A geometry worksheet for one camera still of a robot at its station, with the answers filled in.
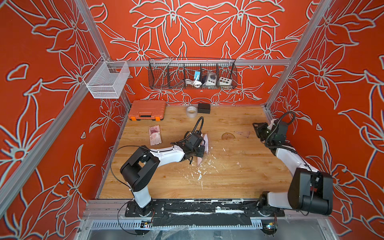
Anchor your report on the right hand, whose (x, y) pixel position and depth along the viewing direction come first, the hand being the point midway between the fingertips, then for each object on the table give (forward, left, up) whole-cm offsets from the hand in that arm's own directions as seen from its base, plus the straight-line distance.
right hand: (249, 122), depth 86 cm
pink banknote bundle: (+1, +60, -16) cm, 62 cm away
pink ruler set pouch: (-3, +26, -13) cm, 29 cm away
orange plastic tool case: (+21, +69, -11) cm, 73 cm away
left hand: (-10, +28, -14) cm, 32 cm away
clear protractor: (+3, +9, -18) cm, 20 cm away
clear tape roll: (+24, +35, -16) cm, 46 cm away
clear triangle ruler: (+5, -2, -18) cm, 19 cm away
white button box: (+25, +13, +11) cm, 30 cm away
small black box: (+26, +25, -14) cm, 39 cm away
